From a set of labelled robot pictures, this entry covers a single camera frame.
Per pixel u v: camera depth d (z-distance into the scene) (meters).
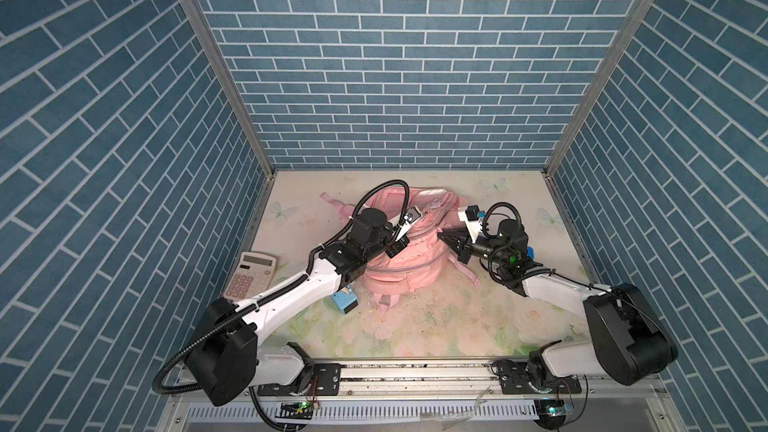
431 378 0.75
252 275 0.90
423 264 0.77
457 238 0.76
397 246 0.71
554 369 0.62
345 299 0.81
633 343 0.43
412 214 0.67
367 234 0.60
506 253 0.68
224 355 0.40
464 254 0.76
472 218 0.72
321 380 0.74
